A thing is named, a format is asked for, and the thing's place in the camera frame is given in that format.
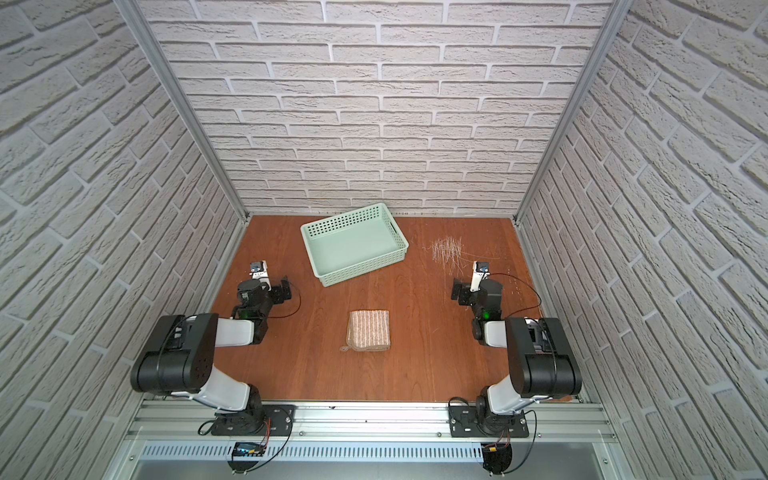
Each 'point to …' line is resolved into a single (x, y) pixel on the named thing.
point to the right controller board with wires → (497, 456)
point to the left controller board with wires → (245, 455)
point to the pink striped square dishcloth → (368, 330)
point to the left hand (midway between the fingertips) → (267, 273)
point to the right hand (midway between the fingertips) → (463, 276)
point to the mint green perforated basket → (353, 244)
